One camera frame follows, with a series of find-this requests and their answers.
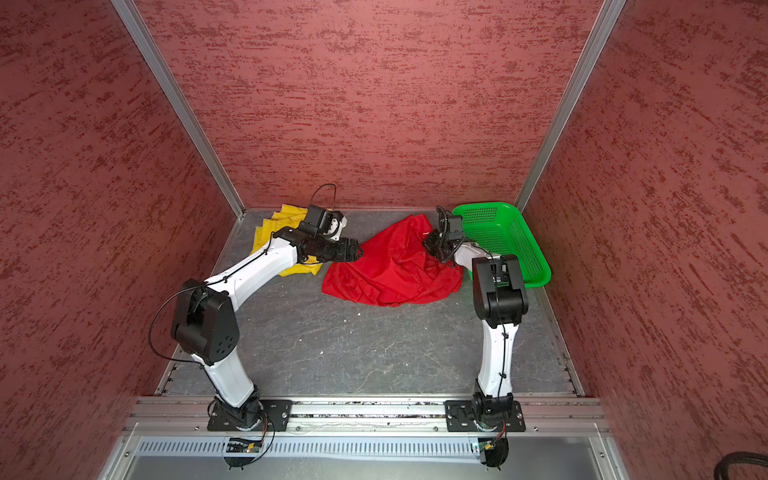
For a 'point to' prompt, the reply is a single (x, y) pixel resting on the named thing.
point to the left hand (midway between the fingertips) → (350, 257)
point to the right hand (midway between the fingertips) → (418, 245)
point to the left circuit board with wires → (242, 445)
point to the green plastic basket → (500, 228)
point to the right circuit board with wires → (494, 454)
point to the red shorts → (392, 266)
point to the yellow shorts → (289, 217)
